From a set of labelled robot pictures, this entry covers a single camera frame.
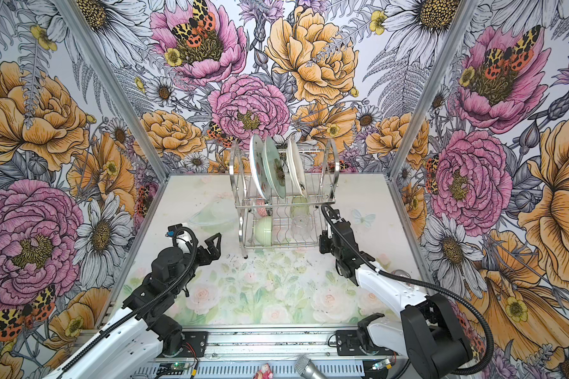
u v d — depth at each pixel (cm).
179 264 58
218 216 109
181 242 61
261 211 94
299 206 93
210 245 70
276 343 76
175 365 71
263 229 85
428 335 41
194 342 75
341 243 67
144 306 51
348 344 74
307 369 67
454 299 42
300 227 89
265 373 67
